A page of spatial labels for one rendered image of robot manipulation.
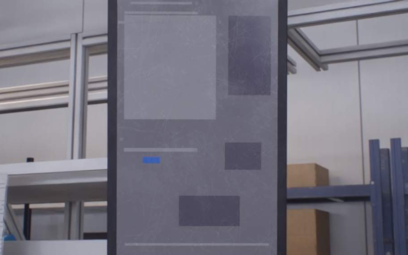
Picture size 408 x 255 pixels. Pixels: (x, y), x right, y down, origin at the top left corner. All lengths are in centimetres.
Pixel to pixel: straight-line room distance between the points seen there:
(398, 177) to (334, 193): 39
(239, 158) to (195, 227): 13
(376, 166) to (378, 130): 59
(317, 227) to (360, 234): 46
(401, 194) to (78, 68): 245
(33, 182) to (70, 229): 54
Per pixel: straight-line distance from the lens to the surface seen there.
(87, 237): 490
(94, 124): 561
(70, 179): 160
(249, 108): 112
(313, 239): 428
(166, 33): 112
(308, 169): 433
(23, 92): 301
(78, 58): 224
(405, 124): 473
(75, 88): 224
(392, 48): 241
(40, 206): 509
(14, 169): 158
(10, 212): 280
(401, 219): 416
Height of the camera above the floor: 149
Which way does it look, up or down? 11 degrees up
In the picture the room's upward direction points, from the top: straight up
